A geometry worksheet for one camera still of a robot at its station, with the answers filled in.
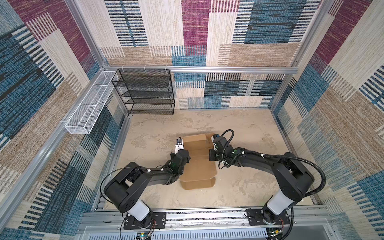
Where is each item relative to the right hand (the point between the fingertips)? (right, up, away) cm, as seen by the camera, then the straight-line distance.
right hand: (210, 155), depth 91 cm
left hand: (-16, +5, 0) cm, 17 cm away
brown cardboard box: (-6, -10, 0) cm, 12 cm away
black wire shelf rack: (-45, +43, +20) cm, 65 cm away
